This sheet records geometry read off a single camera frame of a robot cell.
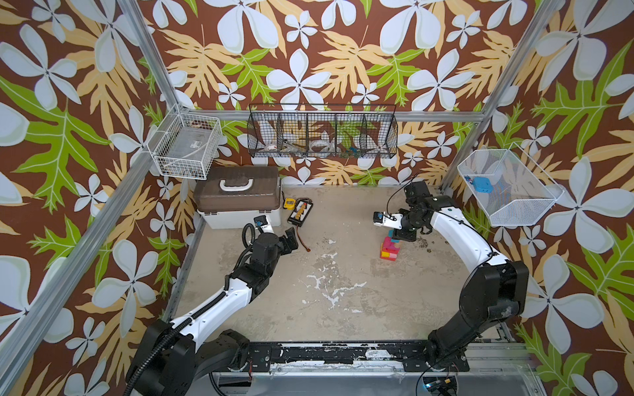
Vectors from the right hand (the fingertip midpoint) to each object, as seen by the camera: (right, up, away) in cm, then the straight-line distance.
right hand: (396, 226), depth 88 cm
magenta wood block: (0, -10, +6) cm, 12 cm away
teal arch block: (0, -6, +1) cm, 6 cm away
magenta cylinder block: (-2, -7, +3) cm, 8 cm away
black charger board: (-36, +5, +22) cm, 42 cm away
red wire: (-32, -10, +11) cm, 36 cm away
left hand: (-40, -1, -4) cm, 41 cm away
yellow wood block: (-2, -11, +6) cm, 13 cm away
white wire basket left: (-75, +29, -2) cm, 80 cm away
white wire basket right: (+37, +12, -11) cm, 40 cm away
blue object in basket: (+30, +15, -2) cm, 34 cm away
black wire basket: (-26, +38, +10) cm, 47 cm away
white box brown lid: (-60, +10, +1) cm, 61 cm away
